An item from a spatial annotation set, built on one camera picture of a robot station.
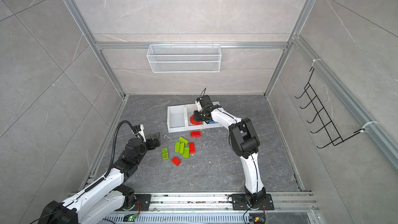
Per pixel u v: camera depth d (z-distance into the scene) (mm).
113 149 581
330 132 638
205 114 748
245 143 555
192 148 903
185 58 1007
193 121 1030
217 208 730
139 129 730
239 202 727
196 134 968
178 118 1059
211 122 817
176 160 859
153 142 760
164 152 885
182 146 898
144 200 733
